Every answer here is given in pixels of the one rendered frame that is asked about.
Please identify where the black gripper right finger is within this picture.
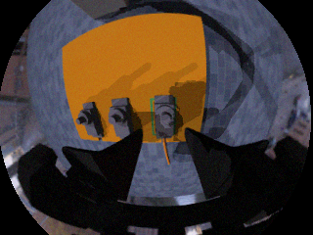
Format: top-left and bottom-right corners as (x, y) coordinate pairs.
(184, 126), (269, 200)

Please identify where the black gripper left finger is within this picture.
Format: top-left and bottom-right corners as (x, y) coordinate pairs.
(62, 129), (144, 201)

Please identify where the orange flat deck plate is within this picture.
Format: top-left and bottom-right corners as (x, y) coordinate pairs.
(63, 13), (207, 142)

